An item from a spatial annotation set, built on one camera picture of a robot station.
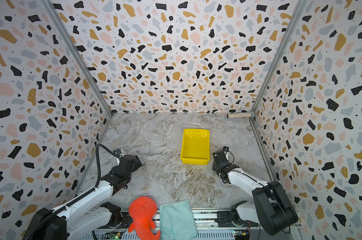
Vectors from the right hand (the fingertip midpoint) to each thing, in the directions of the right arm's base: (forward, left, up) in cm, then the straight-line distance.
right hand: (217, 160), depth 91 cm
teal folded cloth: (-32, +23, -2) cm, 39 cm away
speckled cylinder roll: (+42, -22, -3) cm, 47 cm away
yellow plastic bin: (+12, +13, -4) cm, 19 cm away
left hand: (-3, +51, +6) cm, 51 cm away
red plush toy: (-29, +39, +6) cm, 48 cm away
